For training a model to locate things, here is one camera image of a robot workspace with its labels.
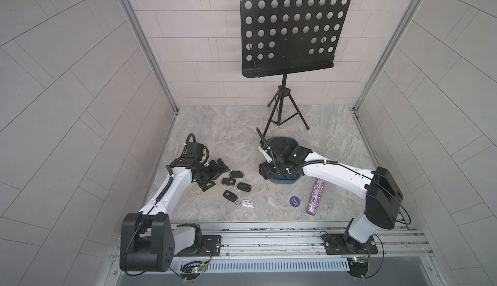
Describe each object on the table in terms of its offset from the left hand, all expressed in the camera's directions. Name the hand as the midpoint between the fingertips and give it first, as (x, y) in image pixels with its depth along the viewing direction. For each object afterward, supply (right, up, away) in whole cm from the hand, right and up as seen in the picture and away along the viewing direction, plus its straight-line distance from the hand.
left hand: (226, 171), depth 83 cm
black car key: (+1, -6, +3) cm, 7 cm away
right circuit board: (+50, -31, -14) cm, 61 cm away
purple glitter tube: (+39, -10, -3) cm, 40 cm away
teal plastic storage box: (+28, -3, -1) cm, 28 cm away
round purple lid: (+30, -13, -1) cm, 32 cm away
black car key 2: (+8, -7, +2) cm, 11 cm away
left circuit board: (-5, -29, -18) cm, 34 cm away
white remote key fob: (+10, -13, -3) cm, 16 cm away
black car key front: (+2, -10, -1) cm, 10 cm away
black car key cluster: (+4, -3, +6) cm, 8 cm away
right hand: (+17, +1, -2) cm, 17 cm away
